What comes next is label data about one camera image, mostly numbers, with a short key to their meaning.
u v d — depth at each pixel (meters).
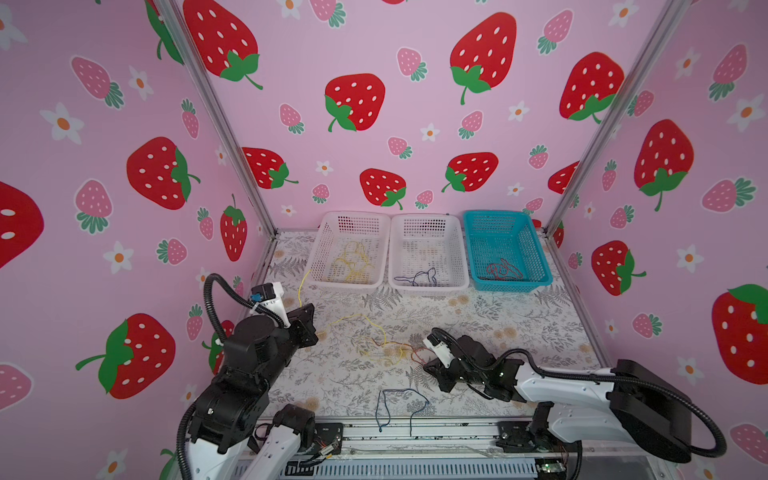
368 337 0.94
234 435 0.39
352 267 1.07
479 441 0.75
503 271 1.08
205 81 0.79
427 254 1.13
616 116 0.86
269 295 0.52
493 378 0.63
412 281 1.03
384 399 0.80
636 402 0.42
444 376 0.73
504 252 1.15
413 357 0.88
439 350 0.73
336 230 1.17
